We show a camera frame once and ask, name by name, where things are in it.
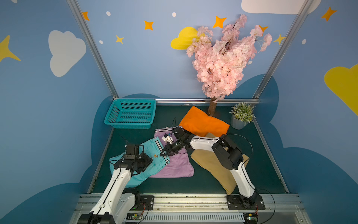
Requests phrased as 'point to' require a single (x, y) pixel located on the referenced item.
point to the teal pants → (152, 149)
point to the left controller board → (134, 216)
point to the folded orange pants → (199, 123)
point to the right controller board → (250, 218)
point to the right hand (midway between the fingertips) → (162, 153)
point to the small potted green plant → (242, 114)
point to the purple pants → (180, 165)
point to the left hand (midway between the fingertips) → (151, 159)
